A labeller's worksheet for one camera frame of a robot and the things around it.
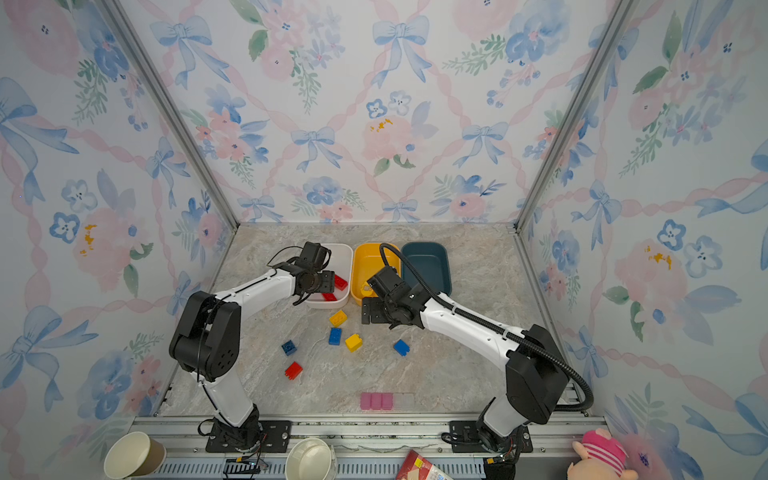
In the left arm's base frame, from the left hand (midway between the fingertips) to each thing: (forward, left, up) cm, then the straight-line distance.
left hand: (323, 278), depth 96 cm
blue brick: (-17, -5, -6) cm, 19 cm away
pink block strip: (-35, -18, -6) cm, 40 cm away
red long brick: (-4, -2, -5) cm, 7 cm away
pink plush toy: (-48, -69, 0) cm, 84 cm away
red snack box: (-49, -27, -3) cm, 56 cm away
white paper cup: (-48, -3, -7) cm, 48 cm away
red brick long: (+1, -5, -4) cm, 6 cm away
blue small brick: (-21, +8, -5) cm, 23 cm away
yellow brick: (-19, -11, -5) cm, 23 cm away
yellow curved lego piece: (-2, -14, -4) cm, 15 cm away
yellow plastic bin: (+12, -13, -6) cm, 19 cm away
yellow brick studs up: (-11, -5, -7) cm, 14 cm away
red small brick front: (-27, +6, -7) cm, 29 cm away
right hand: (-14, -18, +5) cm, 23 cm away
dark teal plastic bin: (+13, -36, -6) cm, 39 cm away
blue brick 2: (-20, -25, -8) cm, 33 cm away
